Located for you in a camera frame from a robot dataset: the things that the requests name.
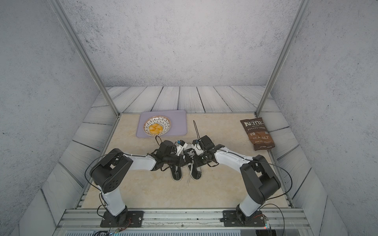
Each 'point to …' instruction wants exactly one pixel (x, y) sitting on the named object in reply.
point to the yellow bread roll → (155, 128)
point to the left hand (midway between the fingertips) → (192, 162)
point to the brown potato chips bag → (259, 133)
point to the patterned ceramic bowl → (164, 121)
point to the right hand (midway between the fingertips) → (195, 161)
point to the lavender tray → (178, 119)
